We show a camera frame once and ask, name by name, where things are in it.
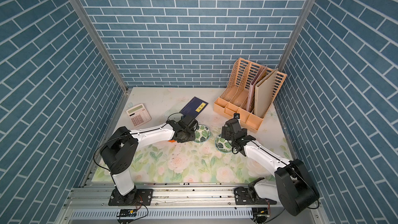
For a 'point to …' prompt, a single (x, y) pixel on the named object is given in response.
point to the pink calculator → (138, 114)
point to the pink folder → (251, 98)
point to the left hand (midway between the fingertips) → (196, 138)
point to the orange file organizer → (234, 99)
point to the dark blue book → (194, 107)
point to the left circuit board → (127, 212)
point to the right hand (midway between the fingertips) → (232, 130)
